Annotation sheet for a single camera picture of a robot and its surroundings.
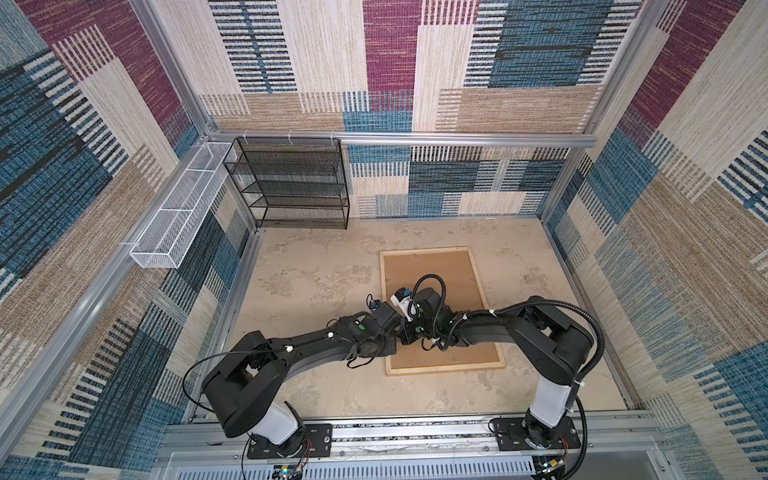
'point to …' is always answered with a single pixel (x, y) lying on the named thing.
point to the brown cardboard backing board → (402, 270)
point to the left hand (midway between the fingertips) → (391, 345)
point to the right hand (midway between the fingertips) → (392, 337)
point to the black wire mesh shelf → (292, 182)
